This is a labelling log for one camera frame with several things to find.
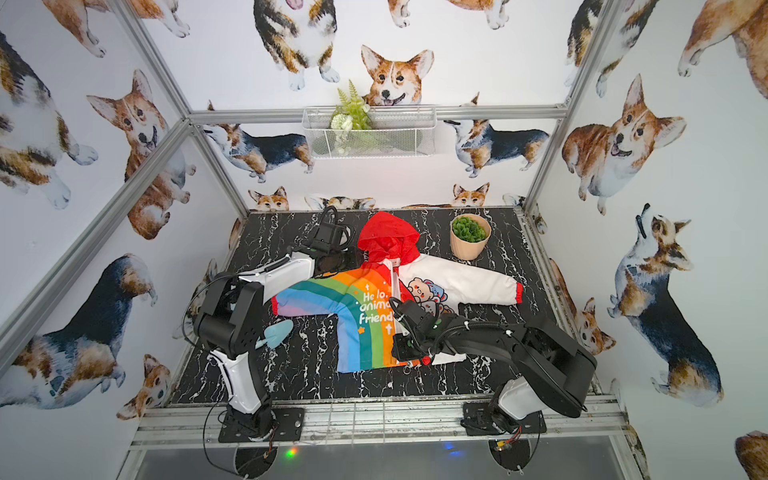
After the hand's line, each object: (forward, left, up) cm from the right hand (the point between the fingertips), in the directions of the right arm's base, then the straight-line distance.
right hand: (393, 353), depth 83 cm
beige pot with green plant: (+35, -25, +9) cm, 44 cm away
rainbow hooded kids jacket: (+11, +16, 0) cm, 19 cm away
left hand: (+29, +9, +6) cm, 31 cm away
